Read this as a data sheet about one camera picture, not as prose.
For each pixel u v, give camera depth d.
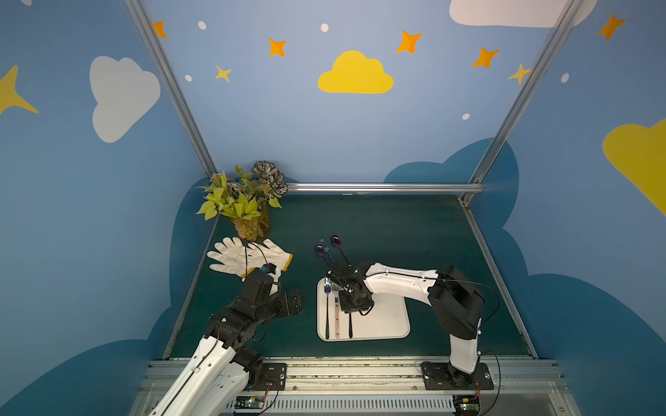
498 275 1.01
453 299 0.48
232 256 1.01
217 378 0.59
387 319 0.87
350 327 0.84
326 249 1.04
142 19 0.69
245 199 0.95
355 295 0.73
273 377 0.75
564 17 0.70
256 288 0.56
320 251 1.01
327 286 0.92
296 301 0.69
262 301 0.59
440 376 0.73
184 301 0.94
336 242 1.04
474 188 1.16
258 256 1.01
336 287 0.73
